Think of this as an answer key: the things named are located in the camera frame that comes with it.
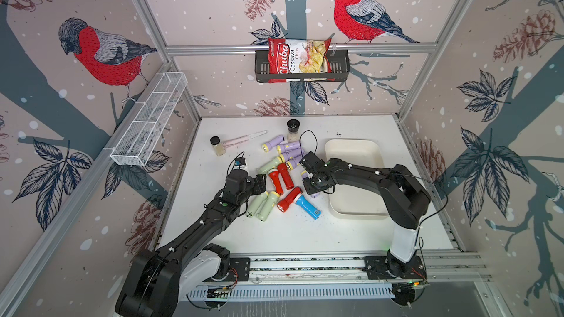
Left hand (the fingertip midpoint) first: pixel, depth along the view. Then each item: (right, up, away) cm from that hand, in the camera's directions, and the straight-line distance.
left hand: (262, 172), depth 86 cm
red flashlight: (+9, -3, +9) cm, 13 cm away
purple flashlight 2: (+10, +5, +15) cm, 19 cm away
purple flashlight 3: (+12, +2, +11) cm, 17 cm away
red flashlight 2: (+8, -13, +1) cm, 16 cm away
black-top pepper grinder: (+13, +20, +17) cm, 29 cm away
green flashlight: (-3, -13, +2) cm, 13 cm away
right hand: (+19, -7, +7) cm, 22 cm away
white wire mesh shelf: (-40, +15, -12) cm, 45 cm away
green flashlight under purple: (+2, +1, +14) cm, 14 cm away
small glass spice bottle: (-23, +10, +15) cm, 29 cm away
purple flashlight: (+7, +8, +18) cm, 21 cm away
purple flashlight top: (+5, +12, +24) cm, 28 cm away
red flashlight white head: (+4, -3, +9) cm, 10 cm away
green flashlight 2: (+2, -14, +1) cm, 14 cm away
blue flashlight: (+16, -12, +2) cm, 20 cm away
